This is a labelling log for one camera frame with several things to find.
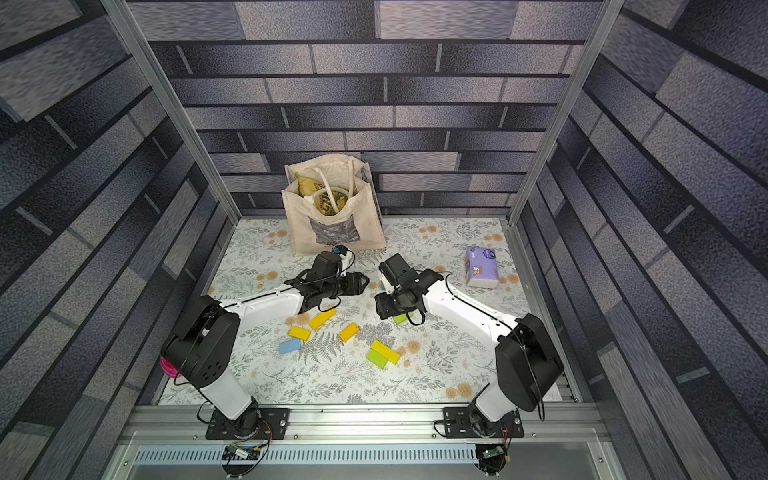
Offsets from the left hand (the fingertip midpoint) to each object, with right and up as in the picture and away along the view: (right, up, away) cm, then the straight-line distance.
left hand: (364, 278), depth 90 cm
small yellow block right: (-5, -17, -1) cm, 17 cm away
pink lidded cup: (-48, -21, -17) cm, 55 cm away
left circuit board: (-30, -40, -19) cm, 54 cm away
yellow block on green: (+7, -21, -5) cm, 22 cm away
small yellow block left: (-20, -17, -1) cm, 26 cm away
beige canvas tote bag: (-11, +25, +4) cm, 28 cm away
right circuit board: (+35, -41, -18) cm, 57 cm away
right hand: (+6, -8, -6) cm, 12 cm away
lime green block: (+4, -22, -7) cm, 24 cm away
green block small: (+11, -8, -17) cm, 22 cm away
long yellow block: (-15, -14, +2) cm, 20 cm away
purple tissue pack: (+39, +3, +7) cm, 40 cm away
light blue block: (-22, -20, -3) cm, 30 cm away
